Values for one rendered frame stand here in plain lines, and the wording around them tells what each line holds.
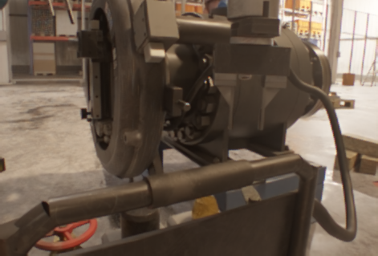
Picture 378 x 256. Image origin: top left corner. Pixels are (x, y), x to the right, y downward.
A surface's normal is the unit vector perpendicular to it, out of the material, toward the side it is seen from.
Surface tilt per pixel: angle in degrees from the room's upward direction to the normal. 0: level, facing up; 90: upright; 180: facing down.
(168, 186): 52
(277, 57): 90
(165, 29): 68
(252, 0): 89
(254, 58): 90
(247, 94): 97
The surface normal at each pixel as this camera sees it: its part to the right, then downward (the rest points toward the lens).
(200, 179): 0.40, -0.47
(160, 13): 0.45, -0.21
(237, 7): -0.72, 0.11
